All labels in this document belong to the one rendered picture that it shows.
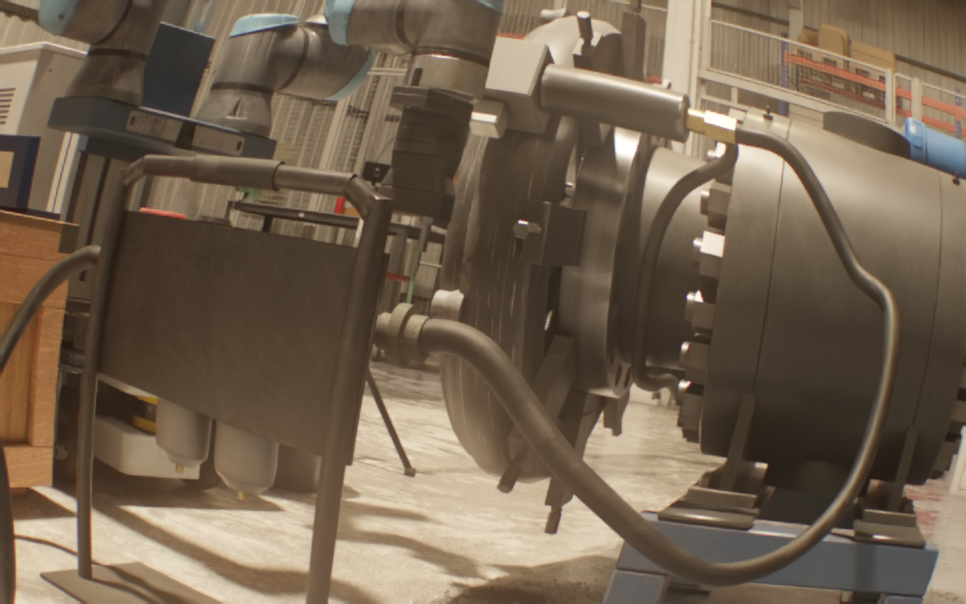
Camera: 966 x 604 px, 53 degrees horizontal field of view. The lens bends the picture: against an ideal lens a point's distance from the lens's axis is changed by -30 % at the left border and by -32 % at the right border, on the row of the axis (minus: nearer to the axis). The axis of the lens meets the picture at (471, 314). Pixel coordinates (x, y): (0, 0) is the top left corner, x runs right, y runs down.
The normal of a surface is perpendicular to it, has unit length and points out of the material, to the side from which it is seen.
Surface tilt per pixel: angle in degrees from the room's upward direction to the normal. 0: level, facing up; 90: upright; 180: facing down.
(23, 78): 90
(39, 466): 90
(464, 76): 90
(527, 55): 68
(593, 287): 111
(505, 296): 104
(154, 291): 90
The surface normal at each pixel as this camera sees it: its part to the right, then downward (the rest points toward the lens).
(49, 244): 0.93, 0.19
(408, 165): -0.33, 0.10
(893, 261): -0.26, -0.26
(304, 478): 0.77, 0.22
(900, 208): -0.15, -0.58
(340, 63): 0.58, 0.30
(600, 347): -0.36, 0.64
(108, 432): -0.44, -0.08
